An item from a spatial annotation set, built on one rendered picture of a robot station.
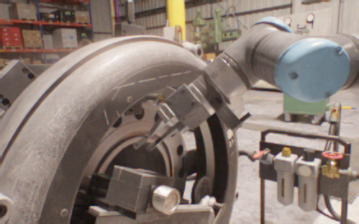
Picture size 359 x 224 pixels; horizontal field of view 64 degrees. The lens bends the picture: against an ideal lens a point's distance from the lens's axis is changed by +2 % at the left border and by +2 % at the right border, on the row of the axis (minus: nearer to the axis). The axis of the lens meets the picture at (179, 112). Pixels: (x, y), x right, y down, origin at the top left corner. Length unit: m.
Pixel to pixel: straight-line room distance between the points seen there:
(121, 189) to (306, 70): 0.36
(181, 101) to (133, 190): 0.18
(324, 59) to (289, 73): 0.05
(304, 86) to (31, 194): 0.41
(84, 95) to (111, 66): 0.08
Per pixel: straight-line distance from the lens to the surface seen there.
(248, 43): 0.54
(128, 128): 0.71
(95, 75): 0.50
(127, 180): 0.52
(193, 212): 0.74
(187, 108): 0.50
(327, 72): 0.45
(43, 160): 0.46
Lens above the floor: 0.93
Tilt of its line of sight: 11 degrees down
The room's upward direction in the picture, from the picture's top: 3 degrees counter-clockwise
